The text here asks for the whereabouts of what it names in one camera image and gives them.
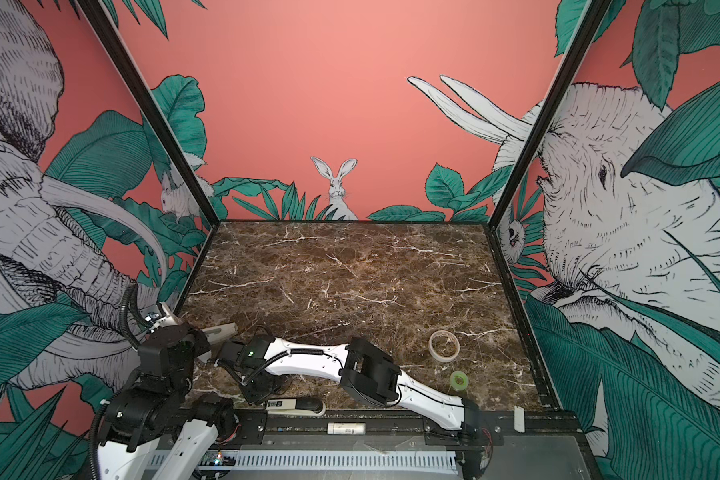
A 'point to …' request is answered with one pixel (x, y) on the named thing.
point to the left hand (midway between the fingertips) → (185, 320)
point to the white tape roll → (444, 346)
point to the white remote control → (218, 333)
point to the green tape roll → (459, 380)
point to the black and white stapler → (313, 407)
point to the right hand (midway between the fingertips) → (253, 403)
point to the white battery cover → (519, 419)
